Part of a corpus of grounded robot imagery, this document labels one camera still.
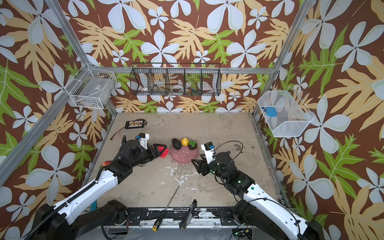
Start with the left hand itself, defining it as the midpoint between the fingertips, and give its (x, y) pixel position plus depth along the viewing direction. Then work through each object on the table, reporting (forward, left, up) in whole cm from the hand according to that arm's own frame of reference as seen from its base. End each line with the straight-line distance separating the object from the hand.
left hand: (163, 146), depth 77 cm
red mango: (-2, +37, -16) cm, 40 cm away
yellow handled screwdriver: (-30, +1, -19) cm, 36 cm away
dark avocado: (+11, -5, -15) cm, 19 cm away
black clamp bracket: (-32, -11, -18) cm, 39 cm away
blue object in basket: (+21, -61, +6) cm, 65 cm away
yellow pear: (+13, -11, -16) cm, 23 cm away
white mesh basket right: (+19, -67, +7) cm, 70 cm away
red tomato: (-4, -1, 0) cm, 4 cm away
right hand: (-7, -16, 0) cm, 18 cm away
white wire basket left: (+32, +44, +13) cm, 56 cm away
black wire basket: (+46, -4, +10) cm, 47 cm away
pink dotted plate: (+5, -10, -20) cm, 22 cm away
